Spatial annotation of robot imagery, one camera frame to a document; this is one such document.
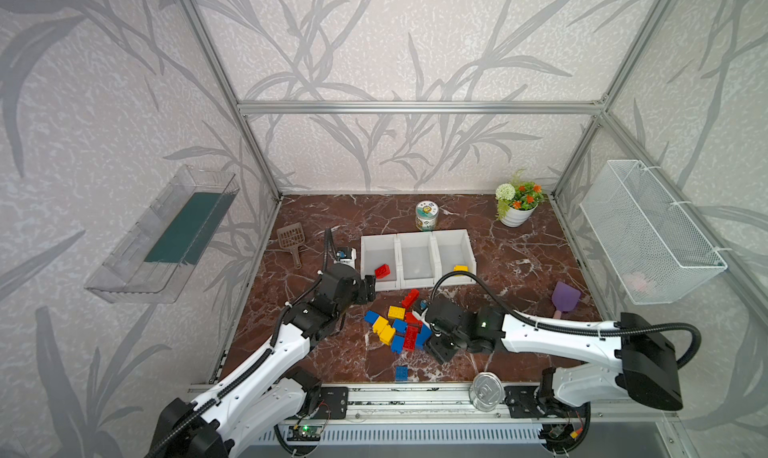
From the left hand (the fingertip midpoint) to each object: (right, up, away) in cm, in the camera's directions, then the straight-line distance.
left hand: (369, 269), depth 81 cm
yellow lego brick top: (+7, -14, +6) cm, 17 cm away
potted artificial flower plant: (+49, +20, +20) cm, 57 cm away
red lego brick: (+2, -3, +15) cm, 15 cm away
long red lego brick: (+12, -17, +3) cm, 21 cm away
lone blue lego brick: (+9, -26, -5) cm, 28 cm away
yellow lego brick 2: (+5, -19, +1) cm, 19 cm away
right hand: (+17, -16, -2) cm, 23 cm away
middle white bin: (+14, -1, +18) cm, 23 cm away
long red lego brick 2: (+11, -11, +8) cm, 18 cm away
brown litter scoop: (-31, +7, +26) cm, 41 cm away
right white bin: (+26, +3, +23) cm, 35 cm away
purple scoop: (+60, -11, +12) cm, 62 cm away
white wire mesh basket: (+62, +7, -20) cm, 65 cm away
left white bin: (+1, 0, +23) cm, 23 cm away
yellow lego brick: (+28, -2, +15) cm, 32 cm away
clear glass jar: (+29, -28, -11) cm, 42 cm away
